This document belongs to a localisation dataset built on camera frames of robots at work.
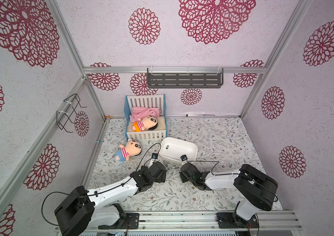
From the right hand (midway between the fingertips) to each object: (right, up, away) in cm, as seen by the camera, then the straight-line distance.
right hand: (185, 169), depth 93 cm
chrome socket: (-11, +14, +9) cm, 20 cm away
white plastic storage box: (-9, +12, +9) cm, 17 cm away
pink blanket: (-32, +39, +17) cm, 53 cm away
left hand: (-18, +2, -8) cm, 20 cm away
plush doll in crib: (-24, +30, +7) cm, 40 cm away
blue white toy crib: (-27, +47, +16) cm, 57 cm away
